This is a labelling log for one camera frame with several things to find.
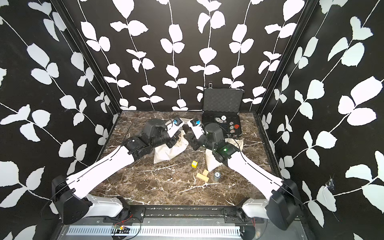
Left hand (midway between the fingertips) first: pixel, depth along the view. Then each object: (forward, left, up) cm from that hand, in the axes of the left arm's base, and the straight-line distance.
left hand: (180, 128), depth 74 cm
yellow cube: (-7, -7, -27) cm, 29 cm away
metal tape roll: (-17, -19, -23) cm, 34 cm away
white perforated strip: (-39, +27, -30) cm, 56 cm away
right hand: (-2, -3, -1) cm, 3 cm away
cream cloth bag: (-8, -18, -23) cm, 30 cm away
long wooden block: (-15, -11, -27) cm, 33 cm away
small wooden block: (-13, -13, -26) cm, 32 cm away
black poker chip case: (+35, -31, -18) cm, 50 cm away
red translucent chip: (+22, -40, -27) cm, 53 cm away
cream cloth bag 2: (-3, +10, -19) cm, 22 cm away
